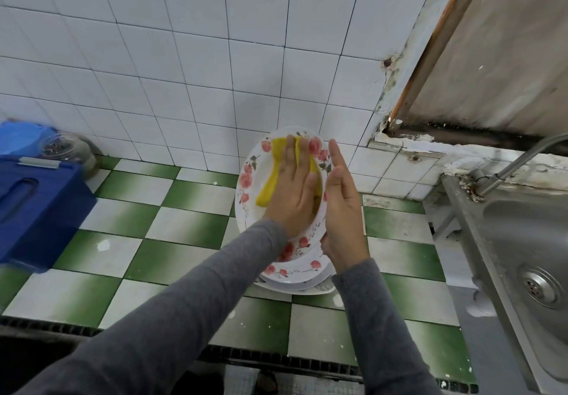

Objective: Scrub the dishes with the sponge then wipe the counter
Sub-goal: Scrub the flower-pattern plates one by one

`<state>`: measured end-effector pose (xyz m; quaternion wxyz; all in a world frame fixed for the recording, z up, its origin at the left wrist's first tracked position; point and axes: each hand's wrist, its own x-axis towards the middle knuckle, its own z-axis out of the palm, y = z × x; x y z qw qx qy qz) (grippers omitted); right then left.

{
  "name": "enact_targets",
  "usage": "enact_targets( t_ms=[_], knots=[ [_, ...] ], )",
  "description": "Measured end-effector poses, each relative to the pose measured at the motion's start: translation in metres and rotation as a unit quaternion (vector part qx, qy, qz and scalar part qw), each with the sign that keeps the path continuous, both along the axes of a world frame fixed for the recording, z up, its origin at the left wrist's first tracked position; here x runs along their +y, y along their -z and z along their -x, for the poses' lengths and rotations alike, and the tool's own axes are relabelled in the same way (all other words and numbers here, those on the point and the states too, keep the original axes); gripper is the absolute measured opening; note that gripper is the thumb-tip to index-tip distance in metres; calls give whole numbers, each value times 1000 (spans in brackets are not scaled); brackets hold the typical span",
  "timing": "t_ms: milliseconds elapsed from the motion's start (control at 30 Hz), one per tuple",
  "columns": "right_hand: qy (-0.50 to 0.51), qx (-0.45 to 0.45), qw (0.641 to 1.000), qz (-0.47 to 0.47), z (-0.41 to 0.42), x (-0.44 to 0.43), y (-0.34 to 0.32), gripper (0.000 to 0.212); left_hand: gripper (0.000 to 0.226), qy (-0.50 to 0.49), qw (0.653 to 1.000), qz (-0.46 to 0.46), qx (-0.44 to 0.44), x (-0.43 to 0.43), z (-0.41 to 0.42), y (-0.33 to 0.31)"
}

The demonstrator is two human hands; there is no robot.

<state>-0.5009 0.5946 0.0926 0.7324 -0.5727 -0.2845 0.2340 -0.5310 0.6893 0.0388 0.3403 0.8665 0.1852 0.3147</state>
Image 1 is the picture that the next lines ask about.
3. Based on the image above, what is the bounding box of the person's left hand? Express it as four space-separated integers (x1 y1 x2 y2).
263 135 322 241

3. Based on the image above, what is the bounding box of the person's right hand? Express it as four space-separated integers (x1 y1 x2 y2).
319 139 371 274

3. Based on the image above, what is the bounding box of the person's right forearm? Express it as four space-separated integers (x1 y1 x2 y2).
333 259 445 395

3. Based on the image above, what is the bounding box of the person's black shoe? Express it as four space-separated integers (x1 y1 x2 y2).
256 371 282 395

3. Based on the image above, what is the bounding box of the metal faucet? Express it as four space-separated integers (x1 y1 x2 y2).
470 133 568 198

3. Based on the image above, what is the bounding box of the stainless steel sink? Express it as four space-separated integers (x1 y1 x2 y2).
442 172 568 395

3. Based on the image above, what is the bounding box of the glass jar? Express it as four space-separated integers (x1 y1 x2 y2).
37 133 99 178

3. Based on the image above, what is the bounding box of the blue plastic box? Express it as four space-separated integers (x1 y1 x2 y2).
0 158 97 273

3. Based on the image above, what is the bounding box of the blue plastic bowl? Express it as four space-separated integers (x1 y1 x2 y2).
0 121 59 161

